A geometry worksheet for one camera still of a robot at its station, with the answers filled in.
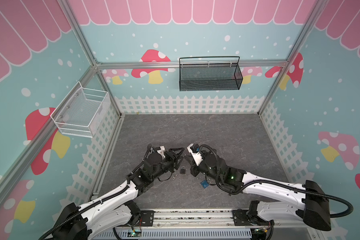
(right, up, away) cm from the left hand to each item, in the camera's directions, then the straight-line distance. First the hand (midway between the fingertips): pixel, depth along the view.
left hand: (185, 155), depth 74 cm
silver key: (-7, -16, +14) cm, 22 cm away
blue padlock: (+11, -19, +11) cm, 24 cm away
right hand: (-1, -1, -2) cm, 2 cm away
